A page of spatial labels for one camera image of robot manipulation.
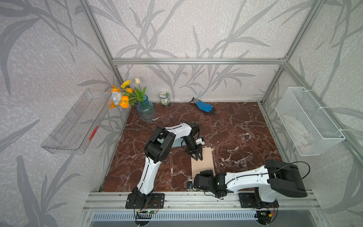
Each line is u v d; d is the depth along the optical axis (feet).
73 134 2.22
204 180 2.01
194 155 2.80
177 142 2.57
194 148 2.71
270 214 2.30
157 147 1.84
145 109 3.32
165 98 3.78
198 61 3.13
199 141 2.96
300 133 2.49
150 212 2.32
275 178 1.54
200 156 2.78
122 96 2.37
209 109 3.67
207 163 2.85
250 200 2.41
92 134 2.10
